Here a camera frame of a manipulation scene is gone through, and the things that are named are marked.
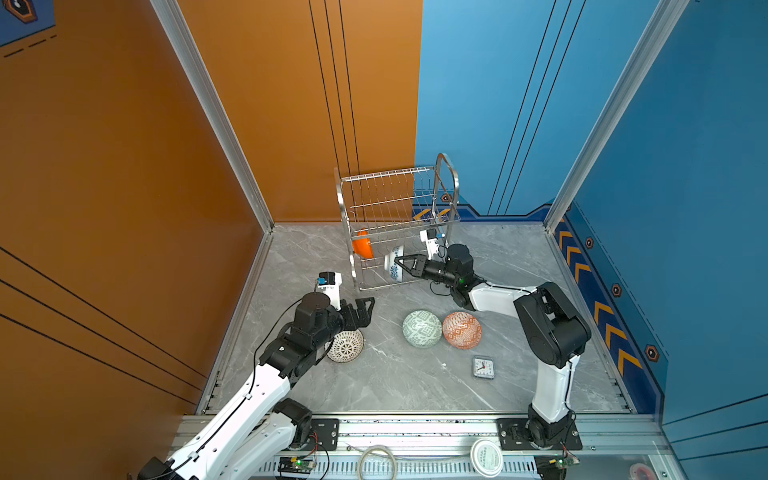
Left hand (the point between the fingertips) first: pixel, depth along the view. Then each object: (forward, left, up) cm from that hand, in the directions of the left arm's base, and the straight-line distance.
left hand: (361, 298), depth 77 cm
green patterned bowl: (+1, -17, -19) cm, 25 cm away
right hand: (+13, -8, -1) cm, 16 cm away
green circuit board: (-34, +15, -20) cm, 42 cm away
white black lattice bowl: (-6, +5, -18) cm, 20 cm away
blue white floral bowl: (+11, -9, -3) cm, 15 cm away
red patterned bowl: (0, -29, -17) cm, 34 cm away
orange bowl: (+24, +2, -7) cm, 26 cm away
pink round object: (-34, -66, -18) cm, 76 cm away
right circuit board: (-33, -49, -18) cm, 62 cm away
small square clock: (-11, -34, -17) cm, 39 cm away
